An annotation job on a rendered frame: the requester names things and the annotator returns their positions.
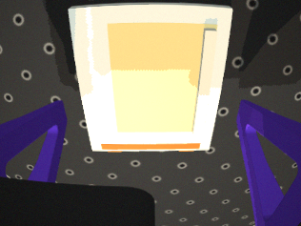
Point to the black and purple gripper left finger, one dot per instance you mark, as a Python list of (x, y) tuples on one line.
[(17, 134)]

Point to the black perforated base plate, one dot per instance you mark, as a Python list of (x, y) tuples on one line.
[(193, 188)]

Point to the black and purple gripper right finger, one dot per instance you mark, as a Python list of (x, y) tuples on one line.
[(266, 194)]

